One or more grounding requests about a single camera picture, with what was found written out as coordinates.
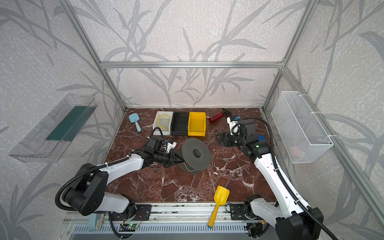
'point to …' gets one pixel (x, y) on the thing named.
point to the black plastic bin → (179, 124)
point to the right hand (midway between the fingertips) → (222, 131)
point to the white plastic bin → (162, 120)
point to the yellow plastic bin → (196, 124)
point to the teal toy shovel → (134, 117)
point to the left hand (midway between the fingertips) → (184, 156)
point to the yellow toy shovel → (221, 196)
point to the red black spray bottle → (219, 114)
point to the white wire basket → (303, 136)
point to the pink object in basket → (294, 150)
